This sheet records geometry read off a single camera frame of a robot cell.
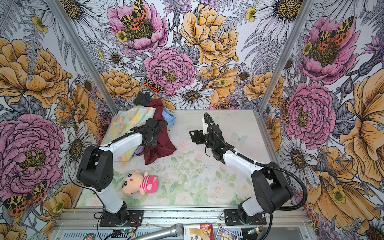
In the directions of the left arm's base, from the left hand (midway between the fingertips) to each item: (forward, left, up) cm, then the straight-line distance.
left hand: (147, 144), depth 93 cm
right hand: (-1, -29, +10) cm, 30 cm away
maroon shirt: (+3, -10, -3) cm, 10 cm away
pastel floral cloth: (+17, +20, 0) cm, 27 cm away
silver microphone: (-44, -20, -3) cm, 48 cm away
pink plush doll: (-23, +2, 0) cm, 23 cm away
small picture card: (-45, -41, -5) cm, 62 cm away
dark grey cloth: (+37, +10, +4) cm, 39 cm away
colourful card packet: (-44, -32, -3) cm, 55 cm away
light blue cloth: (+20, -11, +3) cm, 23 cm away
